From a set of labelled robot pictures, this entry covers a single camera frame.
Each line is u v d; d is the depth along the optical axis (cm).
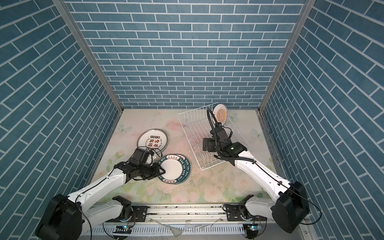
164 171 83
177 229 71
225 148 59
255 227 71
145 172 71
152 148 94
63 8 71
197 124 109
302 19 75
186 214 75
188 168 87
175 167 87
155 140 99
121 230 72
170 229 70
